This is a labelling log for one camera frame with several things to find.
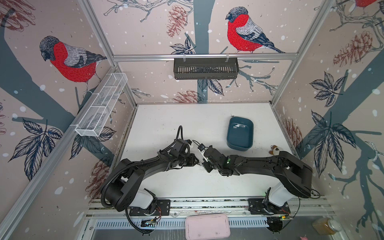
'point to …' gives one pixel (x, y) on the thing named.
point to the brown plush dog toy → (274, 150)
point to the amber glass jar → (326, 226)
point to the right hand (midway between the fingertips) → (202, 161)
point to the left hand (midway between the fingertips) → (198, 162)
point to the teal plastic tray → (240, 133)
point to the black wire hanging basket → (206, 68)
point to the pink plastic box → (207, 227)
